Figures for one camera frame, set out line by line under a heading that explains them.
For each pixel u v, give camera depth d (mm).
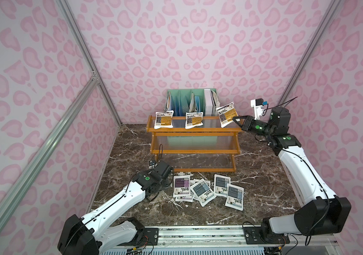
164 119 793
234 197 839
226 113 750
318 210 391
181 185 881
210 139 1048
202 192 843
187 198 838
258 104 655
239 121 715
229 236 749
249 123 640
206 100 964
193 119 784
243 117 676
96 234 403
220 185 881
